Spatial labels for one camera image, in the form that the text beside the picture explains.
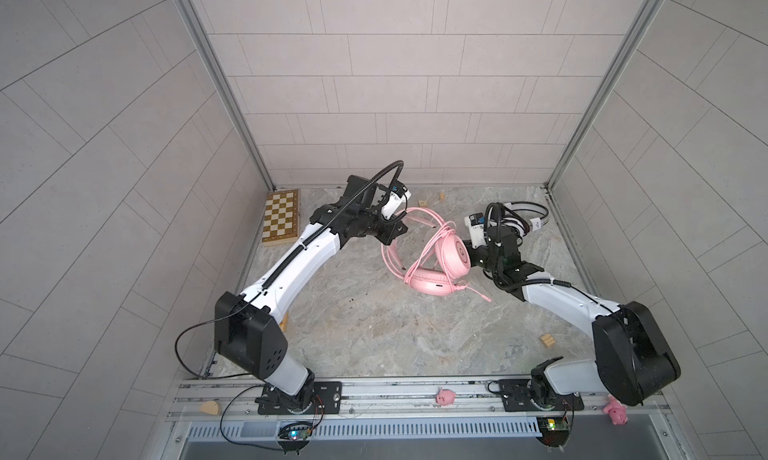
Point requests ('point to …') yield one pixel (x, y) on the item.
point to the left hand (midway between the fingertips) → (412, 224)
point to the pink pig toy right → (616, 410)
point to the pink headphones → (448, 260)
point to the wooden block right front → (548, 340)
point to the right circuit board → (554, 431)
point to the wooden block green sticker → (422, 203)
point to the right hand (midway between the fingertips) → (453, 243)
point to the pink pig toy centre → (445, 397)
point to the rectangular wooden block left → (285, 323)
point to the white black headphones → (521, 224)
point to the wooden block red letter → (442, 196)
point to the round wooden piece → (209, 407)
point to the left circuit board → (295, 433)
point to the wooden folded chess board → (281, 217)
